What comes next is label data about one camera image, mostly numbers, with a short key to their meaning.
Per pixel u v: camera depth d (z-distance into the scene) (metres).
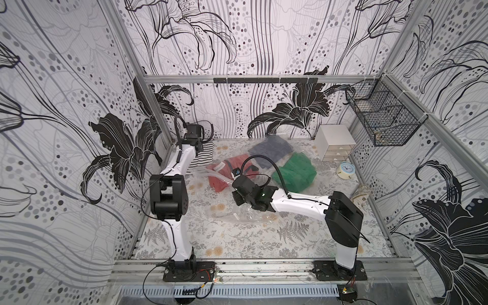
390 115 0.88
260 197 0.62
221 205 0.91
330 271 0.72
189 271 0.66
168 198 0.51
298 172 1.01
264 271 0.75
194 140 0.70
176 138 0.67
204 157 1.11
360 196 0.91
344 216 0.49
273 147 1.12
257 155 0.69
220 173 0.87
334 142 1.05
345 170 0.98
